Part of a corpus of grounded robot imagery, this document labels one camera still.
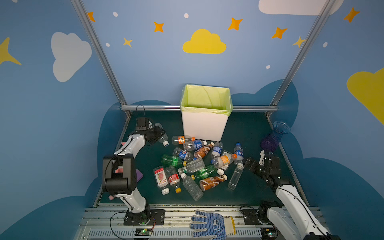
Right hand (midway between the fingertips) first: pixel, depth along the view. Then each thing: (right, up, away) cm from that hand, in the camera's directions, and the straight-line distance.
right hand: (251, 161), depth 85 cm
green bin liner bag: (-20, +39, +16) cm, 47 cm away
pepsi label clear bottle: (-40, +3, +7) cm, 41 cm away
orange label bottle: (-16, +1, 0) cm, 16 cm away
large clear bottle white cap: (-34, -12, -6) cm, 37 cm away
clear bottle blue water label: (-33, +8, +11) cm, 36 cm away
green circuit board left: (-58, -30, -15) cm, 67 cm away
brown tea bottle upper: (-27, +4, +8) cm, 29 cm away
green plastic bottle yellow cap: (-47, -1, +7) cm, 47 cm away
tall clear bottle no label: (-10, -7, -3) cm, 13 cm away
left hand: (-52, +16, +9) cm, 55 cm away
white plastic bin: (-27, +21, +10) cm, 35 cm away
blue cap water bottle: (-4, +5, +9) cm, 11 cm away
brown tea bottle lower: (-25, -10, -5) cm, 28 cm away
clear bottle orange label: (-42, +12, +13) cm, 45 cm away
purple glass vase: (+20, +9, +16) cm, 27 cm away
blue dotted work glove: (-23, -27, -14) cm, 38 cm away
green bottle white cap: (-25, -6, +1) cm, 26 cm away
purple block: (-66, -8, +1) cm, 66 cm away
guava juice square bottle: (-51, -9, -3) cm, 52 cm away
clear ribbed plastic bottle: (-52, +13, +4) cm, 53 cm away
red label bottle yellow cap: (-44, -8, -4) cm, 45 cm away
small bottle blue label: (-17, +7, +14) cm, 23 cm away
